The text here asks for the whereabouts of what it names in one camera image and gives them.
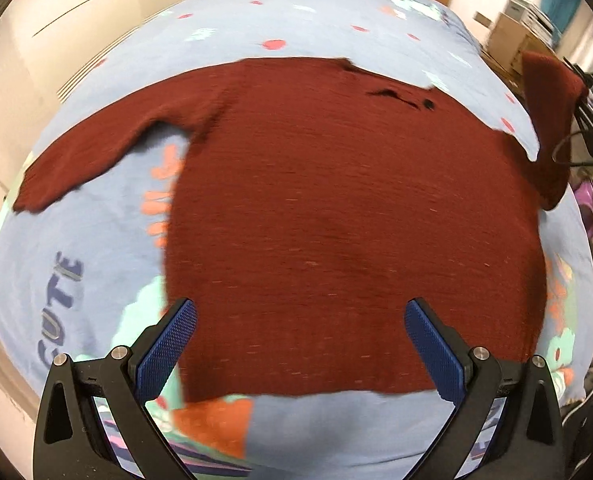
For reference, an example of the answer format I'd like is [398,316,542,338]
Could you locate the stack of papers on cabinet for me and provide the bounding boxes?
[504,0,559,47]

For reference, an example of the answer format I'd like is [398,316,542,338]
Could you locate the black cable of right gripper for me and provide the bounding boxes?
[550,129,593,167]

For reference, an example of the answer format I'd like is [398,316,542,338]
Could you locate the white wardrobe doors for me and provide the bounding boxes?
[0,0,218,201]

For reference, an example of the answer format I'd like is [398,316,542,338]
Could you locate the wooden drawer cabinet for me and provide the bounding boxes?
[482,13,556,86]

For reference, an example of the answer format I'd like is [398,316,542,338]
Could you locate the dark red knit sweater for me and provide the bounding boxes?
[14,53,587,402]

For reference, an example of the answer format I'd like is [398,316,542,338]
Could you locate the purple plastic stool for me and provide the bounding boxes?
[574,180,593,237]

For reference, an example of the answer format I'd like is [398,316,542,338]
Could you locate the blue patterned bed cover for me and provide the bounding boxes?
[0,0,593,479]

